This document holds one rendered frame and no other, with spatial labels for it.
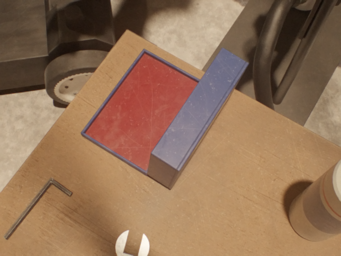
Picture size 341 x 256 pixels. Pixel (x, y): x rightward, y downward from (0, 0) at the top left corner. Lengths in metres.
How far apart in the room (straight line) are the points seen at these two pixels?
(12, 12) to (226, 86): 0.73
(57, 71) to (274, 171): 0.57
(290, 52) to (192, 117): 0.78
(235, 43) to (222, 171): 0.68
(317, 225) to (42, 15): 0.82
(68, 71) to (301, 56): 0.50
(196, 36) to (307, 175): 0.71
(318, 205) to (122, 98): 0.31
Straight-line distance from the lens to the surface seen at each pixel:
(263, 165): 0.63
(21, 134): 1.20
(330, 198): 0.47
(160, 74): 0.67
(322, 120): 1.21
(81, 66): 1.01
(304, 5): 1.04
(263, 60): 0.78
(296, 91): 1.22
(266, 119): 0.66
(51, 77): 1.05
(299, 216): 0.58
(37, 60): 1.09
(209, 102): 0.52
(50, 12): 1.11
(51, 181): 0.63
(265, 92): 0.80
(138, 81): 0.66
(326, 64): 1.28
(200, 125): 0.51
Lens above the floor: 1.06
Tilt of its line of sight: 69 degrees down
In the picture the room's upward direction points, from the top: straight up
